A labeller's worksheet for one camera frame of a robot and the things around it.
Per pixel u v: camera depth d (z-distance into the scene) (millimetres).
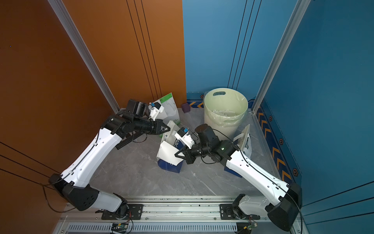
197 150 577
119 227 718
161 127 614
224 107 998
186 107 1174
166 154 653
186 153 570
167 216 733
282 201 379
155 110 643
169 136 687
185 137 597
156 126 599
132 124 524
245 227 696
